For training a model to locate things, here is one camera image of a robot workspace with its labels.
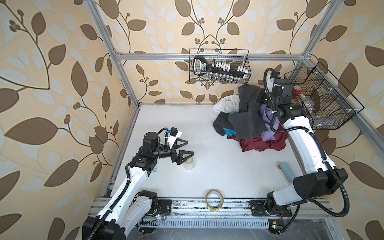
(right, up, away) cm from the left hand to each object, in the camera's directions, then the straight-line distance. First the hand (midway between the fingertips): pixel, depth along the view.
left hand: (190, 148), depth 70 cm
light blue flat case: (+52, -15, +12) cm, 56 cm away
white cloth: (+27, +25, +44) cm, 57 cm away
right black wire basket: (+67, +21, +2) cm, 70 cm away
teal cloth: (+25, +5, +29) cm, 39 cm away
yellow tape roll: (+11, -31, +4) cm, 33 cm away
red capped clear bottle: (+63, +31, +18) cm, 72 cm away
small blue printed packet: (-21, -16, +15) cm, 30 cm away
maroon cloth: (+38, -2, +23) cm, 44 cm away
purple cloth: (+45, +5, +15) cm, 47 cm away
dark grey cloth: (+30, +12, +7) cm, 33 cm away
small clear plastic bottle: (-1, -12, +13) cm, 18 cm away
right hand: (+35, +28, +4) cm, 45 cm away
